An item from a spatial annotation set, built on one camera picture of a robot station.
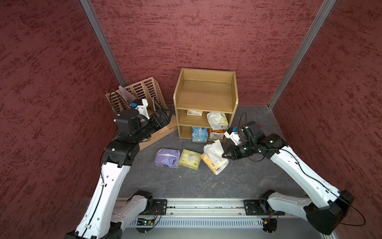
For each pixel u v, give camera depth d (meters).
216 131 0.93
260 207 0.67
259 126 1.08
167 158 0.85
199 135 0.97
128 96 0.93
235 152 0.63
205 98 0.81
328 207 0.38
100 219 0.36
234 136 0.67
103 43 0.84
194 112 0.90
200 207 0.76
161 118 0.54
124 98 1.00
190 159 0.85
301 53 0.89
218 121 0.83
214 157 0.68
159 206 0.74
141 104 0.56
